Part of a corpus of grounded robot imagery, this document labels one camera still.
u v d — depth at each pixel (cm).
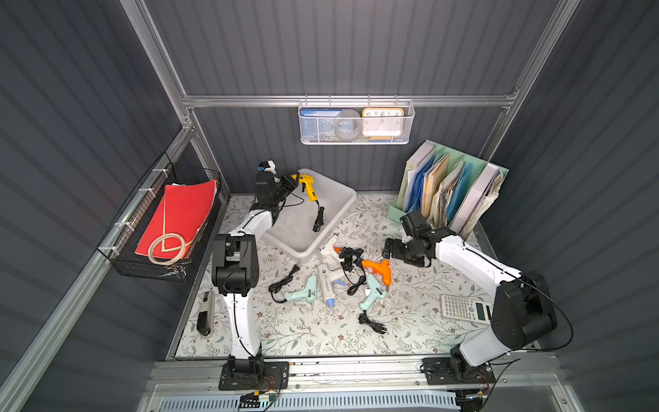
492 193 85
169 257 68
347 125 91
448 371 72
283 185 87
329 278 91
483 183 89
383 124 88
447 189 91
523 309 44
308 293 87
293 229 108
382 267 96
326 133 92
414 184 99
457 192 93
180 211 73
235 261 59
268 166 89
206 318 81
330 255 99
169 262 66
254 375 66
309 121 87
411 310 87
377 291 88
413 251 74
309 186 100
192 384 74
